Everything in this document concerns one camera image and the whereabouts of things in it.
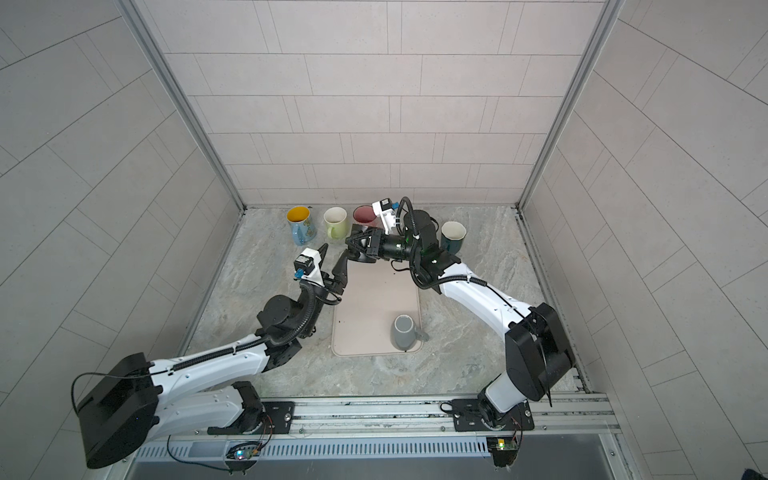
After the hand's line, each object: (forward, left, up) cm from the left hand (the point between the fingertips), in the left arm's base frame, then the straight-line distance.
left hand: (343, 246), depth 68 cm
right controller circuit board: (-36, -37, -29) cm, 60 cm away
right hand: (+1, -1, -1) cm, 2 cm away
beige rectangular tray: (+1, -6, -27) cm, 27 cm away
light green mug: (+26, +9, -22) cm, 35 cm away
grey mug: (-13, -15, -21) cm, 29 cm away
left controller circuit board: (-38, +21, -26) cm, 50 cm away
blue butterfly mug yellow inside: (+23, +20, -22) cm, 38 cm away
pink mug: (+30, 0, -23) cm, 38 cm away
